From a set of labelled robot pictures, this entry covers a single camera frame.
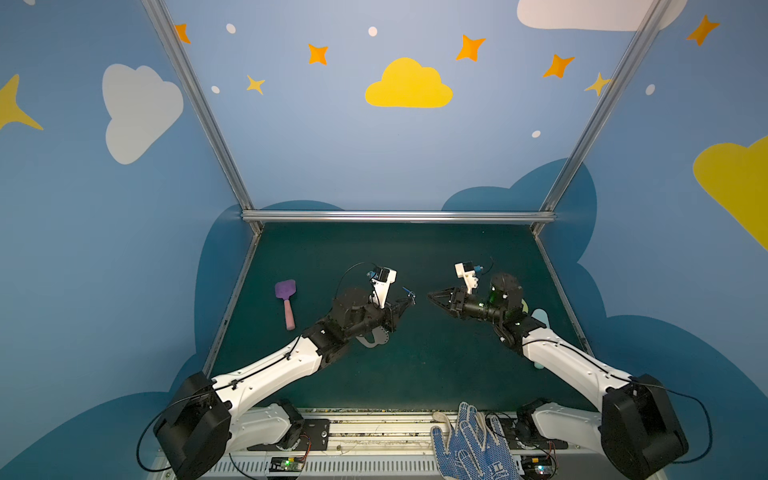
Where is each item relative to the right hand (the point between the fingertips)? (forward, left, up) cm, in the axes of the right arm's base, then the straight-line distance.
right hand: (431, 295), depth 76 cm
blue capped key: (0, +6, +1) cm, 6 cm away
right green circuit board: (-33, -27, -22) cm, 48 cm away
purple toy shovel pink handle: (+12, +48, -20) cm, 53 cm away
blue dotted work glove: (-31, -11, -20) cm, 39 cm away
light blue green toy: (+7, -38, -21) cm, 44 cm away
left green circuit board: (-36, +34, -21) cm, 54 cm away
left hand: (-3, +4, +2) cm, 6 cm away
